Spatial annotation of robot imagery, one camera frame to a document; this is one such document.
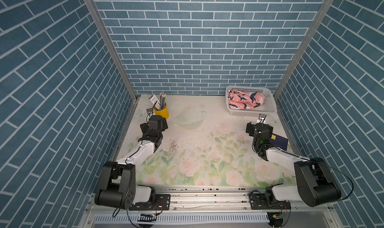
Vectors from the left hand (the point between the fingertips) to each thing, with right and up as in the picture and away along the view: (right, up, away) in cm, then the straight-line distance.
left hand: (158, 120), depth 89 cm
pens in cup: (0, +15, +10) cm, 18 cm away
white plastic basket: (+76, +9, +19) cm, 79 cm away
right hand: (+62, -2, +1) cm, 62 cm away
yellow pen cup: (+1, +4, +10) cm, 11 cm away
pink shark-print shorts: (+55, +13, +20) cm, 60 cm away
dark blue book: (+76, -15, +7) cm, 78 cm away
